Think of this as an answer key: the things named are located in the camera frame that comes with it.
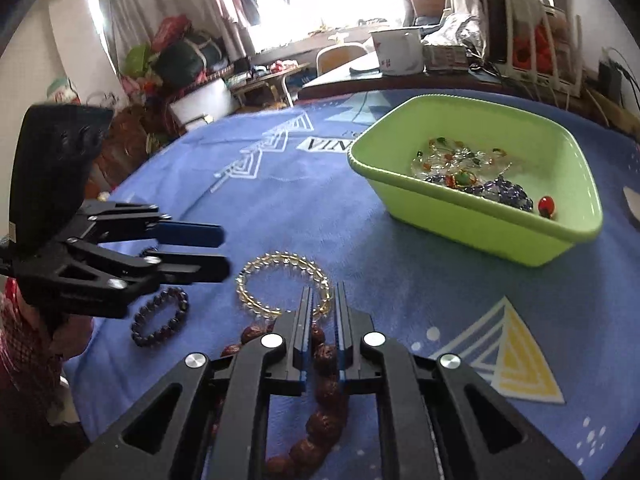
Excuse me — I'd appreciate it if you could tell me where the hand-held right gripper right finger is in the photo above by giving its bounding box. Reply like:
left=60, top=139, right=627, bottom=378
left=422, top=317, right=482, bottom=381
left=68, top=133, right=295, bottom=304
left=335, top=282, right=586, bottom=480

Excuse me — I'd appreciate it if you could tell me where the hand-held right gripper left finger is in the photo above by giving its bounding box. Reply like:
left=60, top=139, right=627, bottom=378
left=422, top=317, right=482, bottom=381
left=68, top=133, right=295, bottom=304
left=60, top=285, right=314, bottom=480

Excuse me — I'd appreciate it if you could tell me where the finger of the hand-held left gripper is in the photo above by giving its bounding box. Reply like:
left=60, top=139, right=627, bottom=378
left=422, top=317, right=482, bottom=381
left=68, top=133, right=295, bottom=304
left=14, top=239, right=232, bottom=319
left=65, top=200, right=225, bottom=257

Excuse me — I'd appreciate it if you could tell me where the yellow clear bead bracelet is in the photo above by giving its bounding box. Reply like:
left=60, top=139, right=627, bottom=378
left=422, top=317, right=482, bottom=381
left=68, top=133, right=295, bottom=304
left=235, top=252, right=334, bottom=319

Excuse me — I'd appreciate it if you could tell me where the dark purple bead bracelet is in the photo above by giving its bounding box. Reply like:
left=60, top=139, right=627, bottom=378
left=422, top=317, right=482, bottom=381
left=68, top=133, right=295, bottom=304
left=130, top=287, right=190, bottom=347

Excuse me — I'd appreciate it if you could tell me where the brown wooden bead bracelet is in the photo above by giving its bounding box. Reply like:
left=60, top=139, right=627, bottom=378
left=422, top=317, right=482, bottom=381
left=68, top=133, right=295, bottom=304
left=212, top=322, right=352, bottom=480

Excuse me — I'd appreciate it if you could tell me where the green plastic basin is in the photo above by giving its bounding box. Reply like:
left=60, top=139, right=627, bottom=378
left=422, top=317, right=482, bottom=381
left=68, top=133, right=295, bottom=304
left=348, top=95, right=604, bottom=268

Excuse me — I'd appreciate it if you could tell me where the clear multicolour bead necklace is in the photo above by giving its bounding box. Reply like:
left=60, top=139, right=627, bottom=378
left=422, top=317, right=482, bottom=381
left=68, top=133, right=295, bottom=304
left=412, top=135, right=512, bottom=182

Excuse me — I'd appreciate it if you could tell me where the purple crystal bead bracelet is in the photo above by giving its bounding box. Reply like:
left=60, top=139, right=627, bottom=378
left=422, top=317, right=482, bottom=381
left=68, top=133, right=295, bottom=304
left=424, top=174, right=534, bottom=212

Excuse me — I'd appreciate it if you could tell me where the green bag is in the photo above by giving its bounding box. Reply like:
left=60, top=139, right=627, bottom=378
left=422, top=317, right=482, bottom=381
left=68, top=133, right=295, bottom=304
left=123, top=44, right=157, bottom=77

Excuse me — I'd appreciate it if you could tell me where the white storage box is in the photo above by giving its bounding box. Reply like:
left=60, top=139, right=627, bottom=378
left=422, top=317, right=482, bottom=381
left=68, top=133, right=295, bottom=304
left=169, top=80, right=237, bottom=127

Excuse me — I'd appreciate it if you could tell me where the dark duffel bag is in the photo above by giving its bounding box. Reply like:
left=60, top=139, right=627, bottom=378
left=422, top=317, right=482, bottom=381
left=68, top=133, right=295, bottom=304
left=154, top=31, right=227, bottom=87

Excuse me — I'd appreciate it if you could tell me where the red bag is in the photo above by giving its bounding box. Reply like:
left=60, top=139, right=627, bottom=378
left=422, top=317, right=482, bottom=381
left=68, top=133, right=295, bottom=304
left=151, top=15, right=194, bottom=54

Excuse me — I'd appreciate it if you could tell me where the low wooden table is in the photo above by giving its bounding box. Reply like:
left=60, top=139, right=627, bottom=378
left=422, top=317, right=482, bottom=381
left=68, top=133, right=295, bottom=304
left=229, top=61, right=312, bottom=107

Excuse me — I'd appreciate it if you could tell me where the glass-topped desk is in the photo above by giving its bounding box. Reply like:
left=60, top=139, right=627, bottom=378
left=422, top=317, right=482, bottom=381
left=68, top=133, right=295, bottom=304
left=299, top=55, right=506, bottom=102

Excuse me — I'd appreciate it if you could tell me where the white chair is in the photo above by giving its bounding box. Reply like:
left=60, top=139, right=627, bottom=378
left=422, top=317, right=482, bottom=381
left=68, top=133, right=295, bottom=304
left=315, top=43, right=369, bottom=77

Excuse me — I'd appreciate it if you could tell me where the stack of small boxes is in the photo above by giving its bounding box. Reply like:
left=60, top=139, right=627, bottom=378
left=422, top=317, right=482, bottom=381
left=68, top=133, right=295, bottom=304
left=423, top=44, right=469, bottom=69

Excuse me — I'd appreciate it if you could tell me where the white flat object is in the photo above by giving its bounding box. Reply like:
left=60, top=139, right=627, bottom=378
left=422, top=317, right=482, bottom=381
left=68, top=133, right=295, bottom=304
left=622, top=185, right=640, bottom=222

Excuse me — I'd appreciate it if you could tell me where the silver foil cover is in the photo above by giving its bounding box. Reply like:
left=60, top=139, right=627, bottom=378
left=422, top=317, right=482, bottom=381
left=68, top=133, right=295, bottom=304
left=424, top=9, right=497, bottom=61

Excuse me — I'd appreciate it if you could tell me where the black power strip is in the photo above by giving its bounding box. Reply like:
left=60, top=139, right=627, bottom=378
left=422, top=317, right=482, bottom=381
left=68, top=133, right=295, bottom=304
left=597, top=59, right=624, bottom=104

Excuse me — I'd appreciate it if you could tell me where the white wire rack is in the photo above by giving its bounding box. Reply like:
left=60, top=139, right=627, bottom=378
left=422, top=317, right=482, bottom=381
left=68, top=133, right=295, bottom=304
left=504, top=4, right=584, bottom=97

